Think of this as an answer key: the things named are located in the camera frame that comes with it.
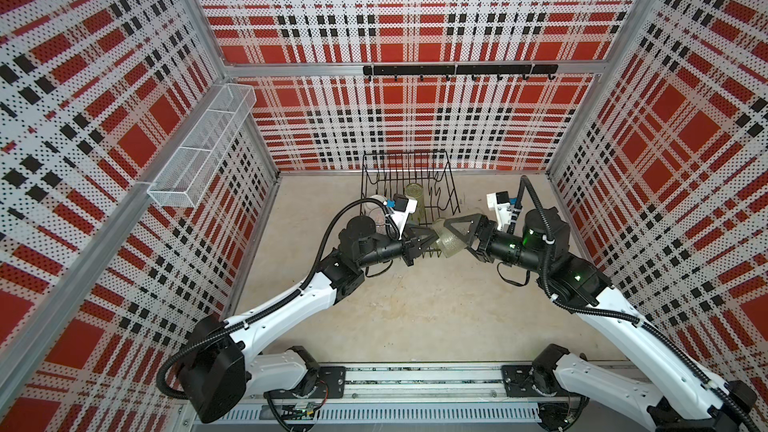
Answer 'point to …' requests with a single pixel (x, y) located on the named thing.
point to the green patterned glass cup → (415, 191)
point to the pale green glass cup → (447, 241)
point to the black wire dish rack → (423, 176)
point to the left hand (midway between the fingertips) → (441, 239)
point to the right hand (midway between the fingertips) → (449, 235)
